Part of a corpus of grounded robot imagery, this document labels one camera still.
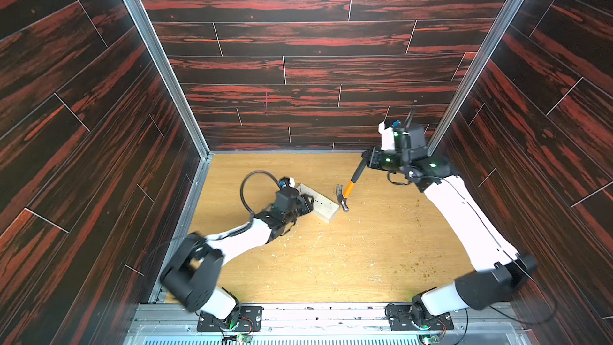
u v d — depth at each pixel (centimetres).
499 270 40
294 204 69
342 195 84
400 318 73
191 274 44
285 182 80
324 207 97
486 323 72
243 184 79
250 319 72
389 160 61
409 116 107
